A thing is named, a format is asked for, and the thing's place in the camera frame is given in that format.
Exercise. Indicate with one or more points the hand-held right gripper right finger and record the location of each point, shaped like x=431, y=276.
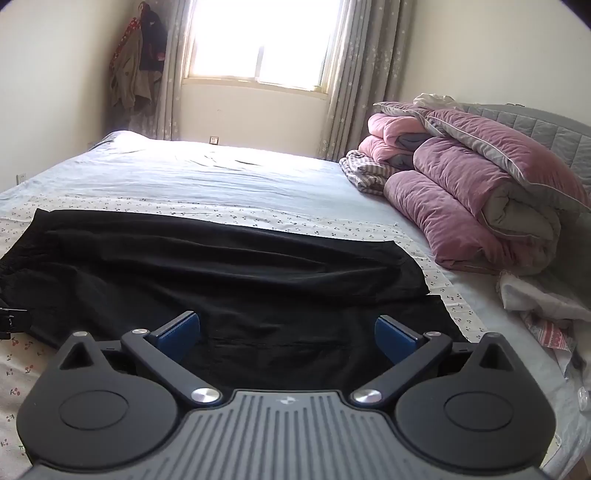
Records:
x=391, y=336

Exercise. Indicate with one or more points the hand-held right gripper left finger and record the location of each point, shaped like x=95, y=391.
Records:
x=178, y=333

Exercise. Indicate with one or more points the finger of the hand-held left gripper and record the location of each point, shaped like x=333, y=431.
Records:
x=13, y=324

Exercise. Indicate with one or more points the black pants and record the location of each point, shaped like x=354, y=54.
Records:
x=231, y=277

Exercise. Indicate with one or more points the cherry print cloth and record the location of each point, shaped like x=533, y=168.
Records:
x=277, y=214

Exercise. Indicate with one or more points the white crumpled cloth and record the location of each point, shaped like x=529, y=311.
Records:
x=540, y=293

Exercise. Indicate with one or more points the red patterned cloth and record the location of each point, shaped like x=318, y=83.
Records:
x=551, y=334

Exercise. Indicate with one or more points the striped folded blanket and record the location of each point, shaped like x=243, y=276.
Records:
x=364, y=173

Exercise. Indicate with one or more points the bed with light blue sheet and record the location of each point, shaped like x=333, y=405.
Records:
x=231, y=170

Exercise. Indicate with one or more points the mauve and grey folded quilt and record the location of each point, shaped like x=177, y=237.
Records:
x=466, y=161

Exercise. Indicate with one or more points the pink folded quilt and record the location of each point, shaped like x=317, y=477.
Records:
x=385, y=138

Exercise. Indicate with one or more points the white cloth on quilt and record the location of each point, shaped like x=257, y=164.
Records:
x=436, y=100

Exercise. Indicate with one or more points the grey quilted headboard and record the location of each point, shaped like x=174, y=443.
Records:
x=549, y=127

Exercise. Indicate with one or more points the grey patterned curtain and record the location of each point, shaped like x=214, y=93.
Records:
x=364, y=69
x=173, y=69

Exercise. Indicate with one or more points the hanging clothes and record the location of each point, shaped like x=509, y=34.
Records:
x=134, y=60

